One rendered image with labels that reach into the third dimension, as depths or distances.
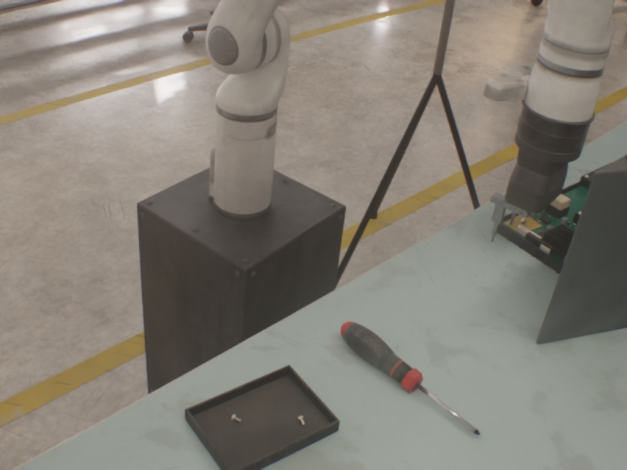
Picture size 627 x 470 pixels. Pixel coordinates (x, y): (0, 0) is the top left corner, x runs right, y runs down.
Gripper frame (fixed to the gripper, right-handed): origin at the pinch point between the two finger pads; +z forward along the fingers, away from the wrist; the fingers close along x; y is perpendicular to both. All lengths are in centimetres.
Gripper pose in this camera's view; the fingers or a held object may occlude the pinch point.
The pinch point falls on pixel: (501, 232)
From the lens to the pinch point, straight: 94.7
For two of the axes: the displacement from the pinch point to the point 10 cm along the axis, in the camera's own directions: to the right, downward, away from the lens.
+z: -0.7, 8.2, 5.7
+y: 7.6, 4.1, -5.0
